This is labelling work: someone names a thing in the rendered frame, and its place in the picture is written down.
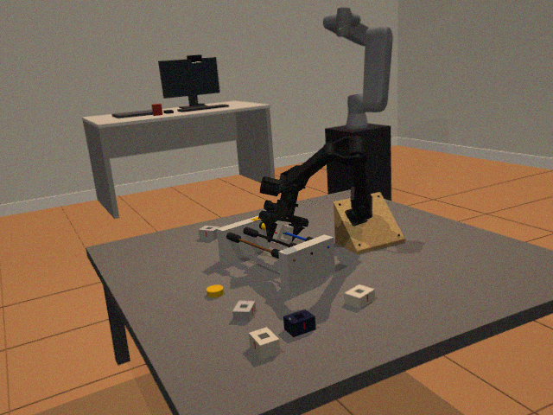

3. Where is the yellow round disc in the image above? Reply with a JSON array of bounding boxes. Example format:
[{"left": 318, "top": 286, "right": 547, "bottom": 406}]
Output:
[{"left": 207, "top": 284, "right": 224, "bottom": 298}]

